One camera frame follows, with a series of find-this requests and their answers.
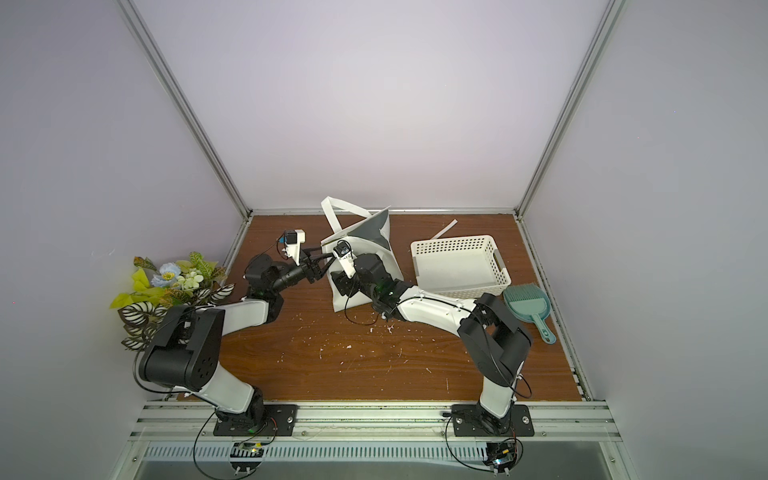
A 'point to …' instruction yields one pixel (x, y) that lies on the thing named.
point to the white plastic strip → (445, 229)
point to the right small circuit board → (502, 456)
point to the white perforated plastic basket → (460, 267)
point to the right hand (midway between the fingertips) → (342, 260)
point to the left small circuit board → (246, 457)
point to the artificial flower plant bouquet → (194, 282)
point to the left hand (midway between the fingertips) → (335, 255)
